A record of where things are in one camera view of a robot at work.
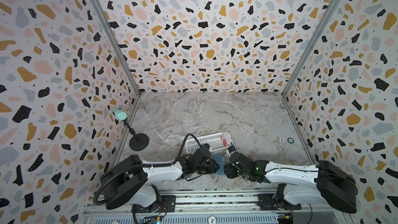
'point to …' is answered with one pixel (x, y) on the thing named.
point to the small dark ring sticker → (290, 140)
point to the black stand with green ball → (139, 141)
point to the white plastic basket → (214, 141)
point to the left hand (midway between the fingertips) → (223, 166)
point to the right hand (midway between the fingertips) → (225, 167)
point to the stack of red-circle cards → (226, 139)
